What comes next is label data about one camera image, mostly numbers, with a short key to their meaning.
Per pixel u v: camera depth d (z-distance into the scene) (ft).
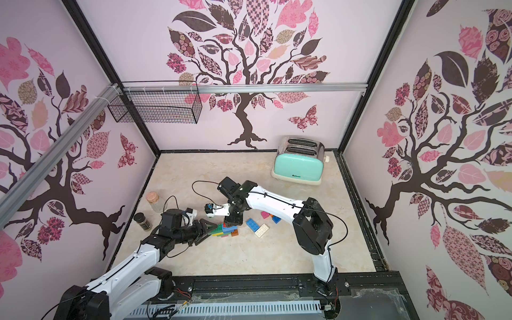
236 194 2.01
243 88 3.03
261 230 2.87
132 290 1.76
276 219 2.97
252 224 2.92
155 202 2.90
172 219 2.16
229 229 2.66
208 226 2.49
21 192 1.69
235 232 2.81
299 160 3.17
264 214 3.03
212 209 2.33
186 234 2.37
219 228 2.67
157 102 3.11
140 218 2.68
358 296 2.37
